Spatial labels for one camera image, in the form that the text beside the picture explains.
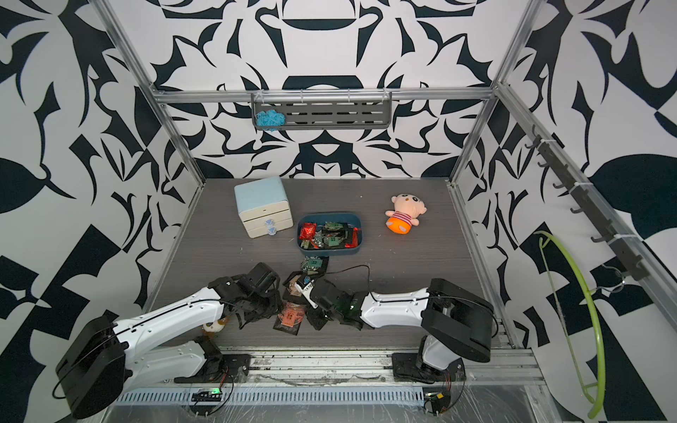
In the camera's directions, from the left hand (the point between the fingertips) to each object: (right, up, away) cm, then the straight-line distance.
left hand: (277, 303), depth 83 cm
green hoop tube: (+69, -8, -32) cm, 77 cm away
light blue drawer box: (-7, +30, +9) cm, 32 cm away
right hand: (+8, 0, -1) cm, 8 cm away
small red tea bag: (+8, +21, +15) cm, 27 cm away
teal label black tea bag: (+18, +20, +14) cm, 30 cm away
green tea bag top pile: (+11, +10, +11) cm, 18 cm away
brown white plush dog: (-18, -5, -6) cm, 20 cm away
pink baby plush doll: (+45, +29, +19) cm, 57 cm away
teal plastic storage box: (+11, +16, +13) cm, 23 cm away
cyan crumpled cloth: (-4, +60, +8) cm, 61 cm away
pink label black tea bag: (+4, -5, 0) cm, 6 cm away
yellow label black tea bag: (+3, +2, +4) cm, 6 cm away
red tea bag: (+25, +18, +16) cm, 35 cm away
